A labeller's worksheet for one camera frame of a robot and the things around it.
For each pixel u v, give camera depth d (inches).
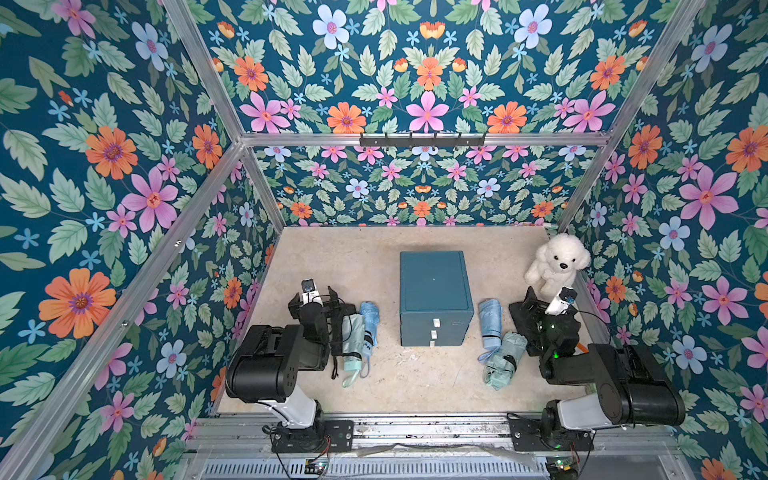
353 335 32.9
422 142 36.7
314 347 24.2
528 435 28.9
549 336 27.4
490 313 35.8
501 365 31.6
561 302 29.5
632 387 17.2
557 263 35.1
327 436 28.8
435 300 29.5
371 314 36.3
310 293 30.6
